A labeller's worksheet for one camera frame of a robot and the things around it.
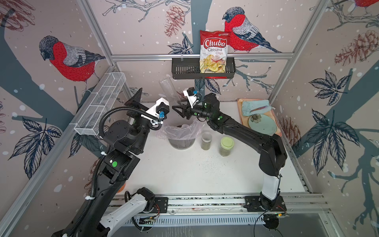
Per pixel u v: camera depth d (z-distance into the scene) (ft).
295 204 2.45
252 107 3.86
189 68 3.50
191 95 2.10
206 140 2.82
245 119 3.56
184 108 2.16
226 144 2.68
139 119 1.53
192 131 2.50
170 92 2.21
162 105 1.40
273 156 1.55
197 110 2.20
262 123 3.51
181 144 2.95
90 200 1.20
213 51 2.79
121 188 2.60
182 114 2.21
